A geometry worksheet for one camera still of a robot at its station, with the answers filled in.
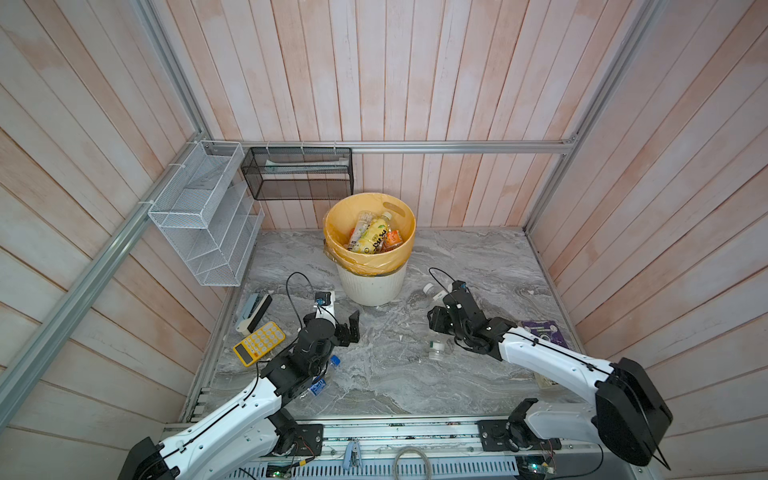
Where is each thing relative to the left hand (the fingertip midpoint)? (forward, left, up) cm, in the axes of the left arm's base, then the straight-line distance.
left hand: (343, 317), depth 79 cm
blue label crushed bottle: (-14, +6, -9) cm, 18 cm away
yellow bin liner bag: (+27, +2, +11) cm, 29 cm away
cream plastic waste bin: (+16, -7, -12) cm, 22 cm away
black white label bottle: (+28, -4, +7) cm, 30 cm away
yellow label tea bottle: (+21, -8, +10) cm, 25 cm away
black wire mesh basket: (+52, +19, +9) cm, 57 cm away
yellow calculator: (-2, +27, -13) cm, 30 cm away
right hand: (+4, -26, -7) cm, 27 cm away
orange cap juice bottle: (+25, -14, +3) cm, 29 cm away
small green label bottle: (-6, -26, -7) cm, 27 cm away
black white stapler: (+8, +30, -11) cm, 33 cm away
